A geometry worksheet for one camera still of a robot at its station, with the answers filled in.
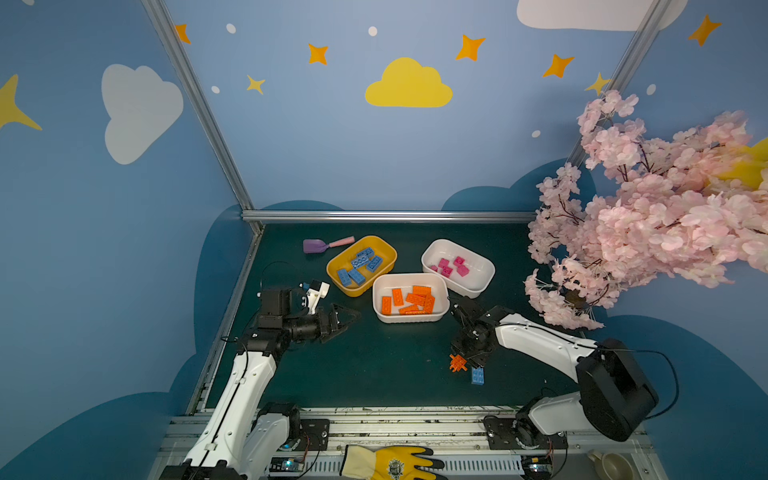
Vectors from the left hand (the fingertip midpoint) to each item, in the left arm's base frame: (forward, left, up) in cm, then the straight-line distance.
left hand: (352, 320), depth 73 cm
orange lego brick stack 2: (+13, -18, -19) cm, 29 cm away
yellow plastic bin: (+31, +8, -16) cm, 36 cm away
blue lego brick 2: (+27, +2, -18) cm, 32 cm away
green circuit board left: (-28, +15, -20) cm, 38 cm away
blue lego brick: (+26, +6, -19) cm, 32 cm away
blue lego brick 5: (+33, +1, -17) cm, 37 cm away
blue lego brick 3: (+36, -1, -17) cm, 40 cm away
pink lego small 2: (+34, -35, -17) cm, 52 cm away
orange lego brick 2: (+20, -12, -19) cm, 30 cm away
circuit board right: (-28, -46, -21) cm, 58 cm away
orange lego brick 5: (+16, -23, -19) cm, 34 cm away
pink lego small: (+31, -26, -18) cm, 44 cm away
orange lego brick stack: (+14, -17, -19) cm, 30 cm away
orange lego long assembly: (-4, -29, -19) cm, 35 cm away
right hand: (0, -30, -18) cm, 35 cm away
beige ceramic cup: (-28, -63, -18) cm, 71 cm away
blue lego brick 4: (+32, -4, -18) cm, 37 cm away
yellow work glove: (-28, -9, -17) cm, 34 cm away
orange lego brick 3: (+21, -21, -19) cm, 35 cm away
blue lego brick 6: (-7, -34, -18) cm, 40 cm away
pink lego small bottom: (+33, -29, -18) cm, 48 cm away
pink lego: (+30, -30, -19) cm, 46 cm away
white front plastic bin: (+18, -15, -19) cm, 30 cm away
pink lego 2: (+31, -36, -19) cm, 51 cm away
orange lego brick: (+16, -8, -20) cm, 26 cm away
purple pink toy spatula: (+39, +20, -17) cm, 47 cm away
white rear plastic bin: (+30, -43, -18) cm, 55 cm away
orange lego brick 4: (+17, -18, -18) cm, 31 cm away
